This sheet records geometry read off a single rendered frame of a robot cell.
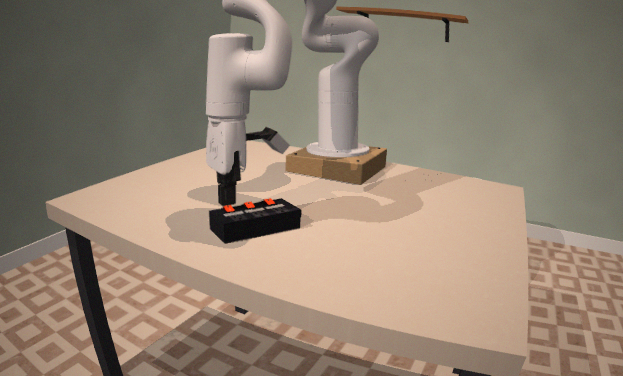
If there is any black power strip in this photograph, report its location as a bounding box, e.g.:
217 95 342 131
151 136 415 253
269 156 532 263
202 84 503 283
209 198 302 243

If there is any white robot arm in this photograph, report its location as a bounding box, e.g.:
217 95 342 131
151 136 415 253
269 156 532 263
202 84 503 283
206 0 379 157

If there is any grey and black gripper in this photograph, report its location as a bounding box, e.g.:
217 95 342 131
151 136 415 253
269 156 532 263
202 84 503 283
206 115 247 206

